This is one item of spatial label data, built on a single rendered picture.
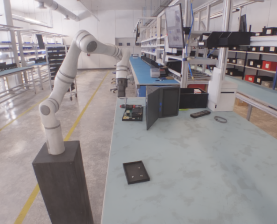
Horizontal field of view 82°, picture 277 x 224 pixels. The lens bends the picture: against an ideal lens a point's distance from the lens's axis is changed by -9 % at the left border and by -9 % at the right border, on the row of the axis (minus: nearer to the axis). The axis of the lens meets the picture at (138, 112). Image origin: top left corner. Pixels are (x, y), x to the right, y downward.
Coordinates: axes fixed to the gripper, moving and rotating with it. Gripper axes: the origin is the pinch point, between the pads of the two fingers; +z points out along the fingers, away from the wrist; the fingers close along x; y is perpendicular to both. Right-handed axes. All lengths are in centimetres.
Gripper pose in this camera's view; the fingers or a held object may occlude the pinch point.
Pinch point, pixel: (125, 107)
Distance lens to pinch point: 109.7
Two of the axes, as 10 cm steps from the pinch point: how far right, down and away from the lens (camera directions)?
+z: -0.1, 10.0, -0.5
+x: -0.1, -0.5, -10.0
